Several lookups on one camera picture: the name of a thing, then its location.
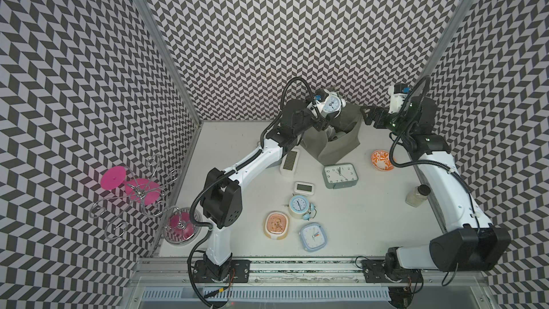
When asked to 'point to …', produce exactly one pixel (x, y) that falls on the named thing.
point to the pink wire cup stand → (129, 190)
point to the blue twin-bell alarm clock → (299, 207)
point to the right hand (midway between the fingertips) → (371, 111)
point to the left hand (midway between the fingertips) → (329, 105)
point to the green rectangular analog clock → (337, 176)
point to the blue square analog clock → (313, 237)
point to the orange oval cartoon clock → (276, 225)
